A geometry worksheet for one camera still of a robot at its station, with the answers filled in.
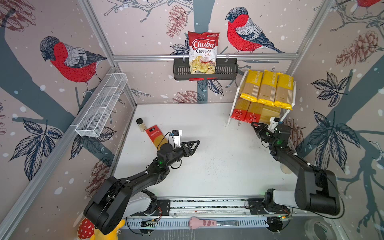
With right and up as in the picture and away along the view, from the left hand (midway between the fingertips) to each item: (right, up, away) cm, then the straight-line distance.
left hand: (196, 143), depth 76 cm
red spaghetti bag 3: (+28, +19, +17) cm, 38 cm away
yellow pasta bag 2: (+39, +29, +4) cm, 49 cm away
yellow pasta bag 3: (+46, +25, 0) cm, 52 cm away
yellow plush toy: (-42, -36, -14) cm, 57 cm away
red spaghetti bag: (-27, 0, +23) cm, 35 cm away
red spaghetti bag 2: (+35, +16, +14) cm, 41 cm away
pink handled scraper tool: (-1, -35, -9) cm, 36 cm away
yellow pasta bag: (+31, +31, +6) cm, 45 cm away
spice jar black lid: (-38, +10, +22) cm, 45 cm away
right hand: (+32, +9, +10) cm, 34 cm away
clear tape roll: (+51, -37, -10) cm, 63 cm away
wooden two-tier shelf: (+23, +28, +5) cm, 37 cm away
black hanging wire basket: (+19, +46, +19) cm, 53 cm away
